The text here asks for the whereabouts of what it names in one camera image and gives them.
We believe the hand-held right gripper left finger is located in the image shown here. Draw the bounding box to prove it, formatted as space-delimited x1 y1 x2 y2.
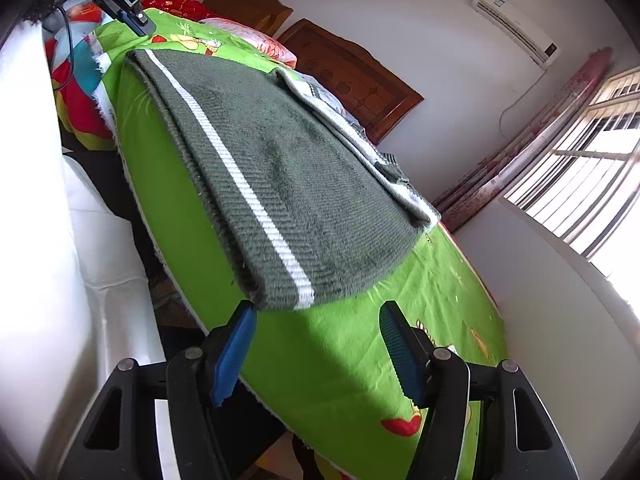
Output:
57 300 258 480

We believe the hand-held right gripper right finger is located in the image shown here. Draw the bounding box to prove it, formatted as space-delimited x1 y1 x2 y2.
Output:
378 300 581 480

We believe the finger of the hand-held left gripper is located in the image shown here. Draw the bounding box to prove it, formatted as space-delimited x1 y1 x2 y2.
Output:
119 7 156 37

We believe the green knitted sweater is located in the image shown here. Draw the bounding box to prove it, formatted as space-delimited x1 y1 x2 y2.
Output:
124 49 442 312

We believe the red patterned bedsheet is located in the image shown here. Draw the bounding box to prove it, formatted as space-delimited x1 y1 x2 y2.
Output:
142 0 221 23

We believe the green cartoon blanket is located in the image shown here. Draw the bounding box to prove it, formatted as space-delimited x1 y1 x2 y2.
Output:
92 7 508 480

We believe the red cartoon quilt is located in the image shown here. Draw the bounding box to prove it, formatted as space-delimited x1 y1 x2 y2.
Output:
44 2 118 151

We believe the small wooden headboard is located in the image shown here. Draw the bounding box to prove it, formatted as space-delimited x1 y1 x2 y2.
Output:
202 0 295 38

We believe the pink floral pillow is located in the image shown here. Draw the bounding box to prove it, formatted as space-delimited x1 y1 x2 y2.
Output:
200 17 298 68

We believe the blue floral pillow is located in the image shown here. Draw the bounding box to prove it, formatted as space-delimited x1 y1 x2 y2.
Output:
300 72 361 126

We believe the white padded furniture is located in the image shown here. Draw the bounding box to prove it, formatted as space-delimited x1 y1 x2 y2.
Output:
0 22 168 480

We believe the large wooden headboard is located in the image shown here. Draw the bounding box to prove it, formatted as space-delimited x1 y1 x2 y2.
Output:
276 18 425 147

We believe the floral curtain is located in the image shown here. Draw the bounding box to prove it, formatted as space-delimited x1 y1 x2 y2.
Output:
432 47 613 233

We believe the barred window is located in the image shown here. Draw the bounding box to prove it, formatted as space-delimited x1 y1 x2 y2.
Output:
500 65 640 281

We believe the white air conditioner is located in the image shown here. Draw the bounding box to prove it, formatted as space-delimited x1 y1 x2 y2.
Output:
471 0 560 68

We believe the black cable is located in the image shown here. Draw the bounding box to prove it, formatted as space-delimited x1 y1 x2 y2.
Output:
50 5 76 93

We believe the air conditioner cable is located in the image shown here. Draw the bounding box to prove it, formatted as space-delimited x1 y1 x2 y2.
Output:
500 67 548 136

